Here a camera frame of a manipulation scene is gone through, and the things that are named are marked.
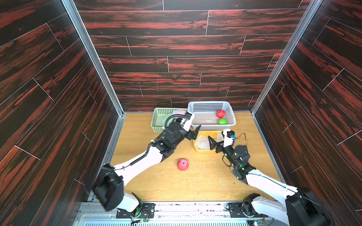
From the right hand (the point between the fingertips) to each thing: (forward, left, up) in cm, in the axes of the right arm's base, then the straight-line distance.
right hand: (219, 133), depth 80 cm
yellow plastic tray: (+14, -1, -20) cm, 24 cm away
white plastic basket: (+36, -3, -21) cm, 42 cm away
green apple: (+22, -8, -14) cm, 28 cm away
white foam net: (+4, +7, -15) cm, 17 cm away
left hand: (+1, +15, +8) cm, 17 cm away
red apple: (+31, -8, -15) cm, 35 cm away
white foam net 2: (-8, +2, +8) cm, 12 cm away
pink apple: (-13, +20, -15) cm, 28 cm away
